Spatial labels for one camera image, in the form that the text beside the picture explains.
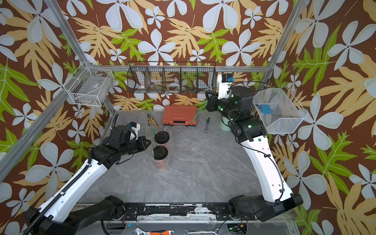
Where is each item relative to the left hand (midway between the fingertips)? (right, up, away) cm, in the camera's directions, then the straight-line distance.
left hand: (152, 140), depth 74 cm
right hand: (+26, +22, -13) cm, 37 cm away
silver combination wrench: (+18, -43, -5) cm, 47 cm away
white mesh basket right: (+72, +14, +4) cm, 74 cm away
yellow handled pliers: (-11, +13, +40) cm, 44 cm away
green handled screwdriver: (+33, +4, +33) cm, 47 cm away
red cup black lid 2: (+4, -9, +1) cm, 10 cm away
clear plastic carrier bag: (-2, -6, -1) cm, 6 cm away
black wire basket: (+8, +40, +22) cm, 46 cm away
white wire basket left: (-41, +31, +11) cm, 52 cm away
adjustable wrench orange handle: (-5, -43, -6) cm, 44 cm away
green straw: (-1, +3, +10) cm, 10 cm away
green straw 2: (+27, +18, +43) cm, 54 cm away
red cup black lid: (+4, +1, +8) cm, 9 cm away
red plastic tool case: (+13, +16, +38) cm, 43 cm away
